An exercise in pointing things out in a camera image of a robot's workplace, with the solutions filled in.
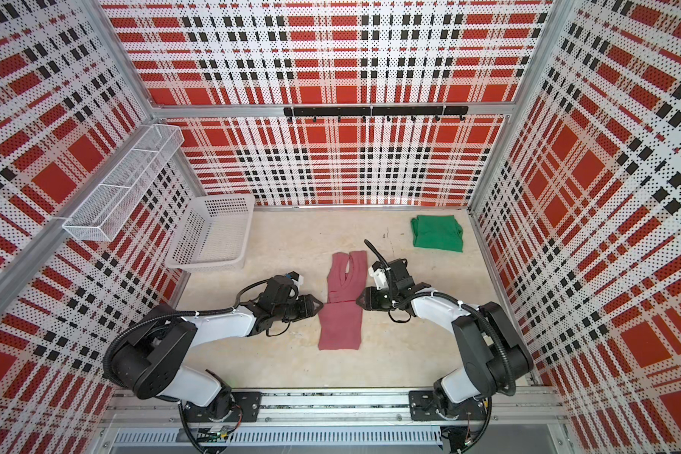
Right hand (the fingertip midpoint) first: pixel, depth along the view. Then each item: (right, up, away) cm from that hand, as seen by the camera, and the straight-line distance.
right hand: (363, 303), depth 87 cm
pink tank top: (-7, -5, +1) cm, 9 cm away
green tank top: (+30, +23, +21) cm, 43 cm away
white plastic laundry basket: (-61, +22, +26) cm, 70 cm away
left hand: (-14, -3, +2) cm, 15 cm away
